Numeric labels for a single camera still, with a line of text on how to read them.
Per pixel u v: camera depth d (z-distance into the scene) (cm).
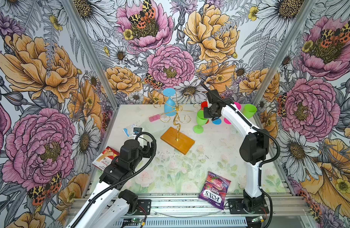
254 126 55
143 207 74
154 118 112
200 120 92
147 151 67
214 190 78
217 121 112
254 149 54
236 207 74
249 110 97
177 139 99
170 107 85
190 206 76
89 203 43
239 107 99
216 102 69
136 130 62
